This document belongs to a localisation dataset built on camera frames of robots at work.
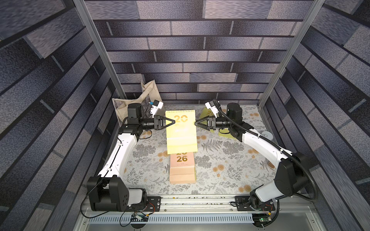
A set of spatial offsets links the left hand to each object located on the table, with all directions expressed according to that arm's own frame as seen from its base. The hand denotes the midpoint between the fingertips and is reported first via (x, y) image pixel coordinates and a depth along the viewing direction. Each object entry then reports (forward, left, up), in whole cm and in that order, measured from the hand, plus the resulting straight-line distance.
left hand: (173, 123), depth 68 cm
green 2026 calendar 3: (-1, -26, -5) cm, 27 cm away
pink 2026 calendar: (-11, -4, -30) cm, 32 cm away
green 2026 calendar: (-4, -4, -4) cm, 7 cm away
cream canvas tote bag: (+32, +19, -10) cm, 39 cm away
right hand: (+3, -10, -4) cm, 11 cm away
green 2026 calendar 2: (+6, -15, 0) cm, 17 cm away
